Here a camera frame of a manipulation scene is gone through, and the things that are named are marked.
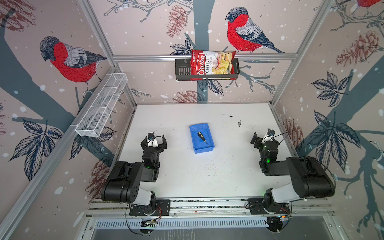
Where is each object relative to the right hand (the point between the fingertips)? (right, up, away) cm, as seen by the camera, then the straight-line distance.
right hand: (262, 136), depth 90 cm
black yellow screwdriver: (-36, -2, +10) cm, 38 cm away
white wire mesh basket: (-91, +12, -17) cm, 93 cm away
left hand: (-66, +1, -3) cm, 66 cm away
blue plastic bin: (-39, -7, +7) cm, 40 cm away
